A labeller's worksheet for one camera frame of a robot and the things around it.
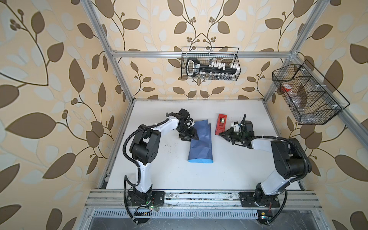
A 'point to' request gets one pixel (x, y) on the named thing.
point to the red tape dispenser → (221, 124)
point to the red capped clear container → (287, 87)
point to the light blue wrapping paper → (201, 149)
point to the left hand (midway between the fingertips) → (193, 137)
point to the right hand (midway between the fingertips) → (219, 133)
